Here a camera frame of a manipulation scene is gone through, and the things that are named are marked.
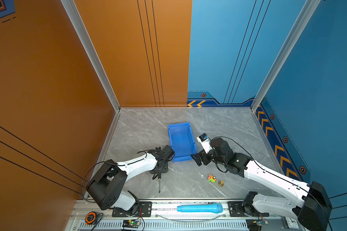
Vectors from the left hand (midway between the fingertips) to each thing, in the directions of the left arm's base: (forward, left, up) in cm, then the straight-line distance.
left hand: (162, 168), depth 88 cm
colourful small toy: (-7, -29, +3) cm, 30 cm away
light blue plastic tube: (-21, -29, +4) cm, 36 cm away
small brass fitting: (-9, -34, +3) cm, 35 cm away
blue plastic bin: (+19, -12, +1) cm, 22 cm away
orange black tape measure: (-26, +33, +3) cm, 42 cm away
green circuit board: (-28, +12, -1) cm, 31 cm away
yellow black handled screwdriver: (-7, +1, +1) cm, 7 cm away
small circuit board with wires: (-27, -50, +2) cm, 57 cm away
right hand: (+3, -19, +16) cm, 25 cm away
